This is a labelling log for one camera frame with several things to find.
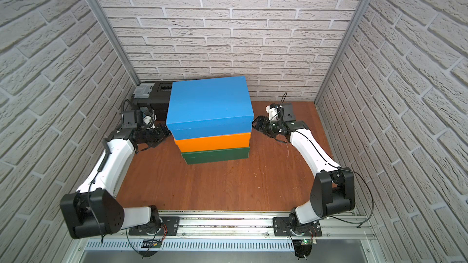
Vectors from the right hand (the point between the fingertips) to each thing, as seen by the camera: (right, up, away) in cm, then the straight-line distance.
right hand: (257, 126), depth 84 cm
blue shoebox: (-20, +8, -13) cm, 25 cm away
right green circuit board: (+19, -46, -13) cm, 51 cm away
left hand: (-39, -1, -2) cm, 39 cm away
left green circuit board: (-44, -47, -12) cm, 66 cm away
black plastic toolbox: (-57, +17, +17) cm, 61 cm away
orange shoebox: (-20, -7, -6) cm, 22 cm away
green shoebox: (-27, -15, +3) cm, 31 cm away
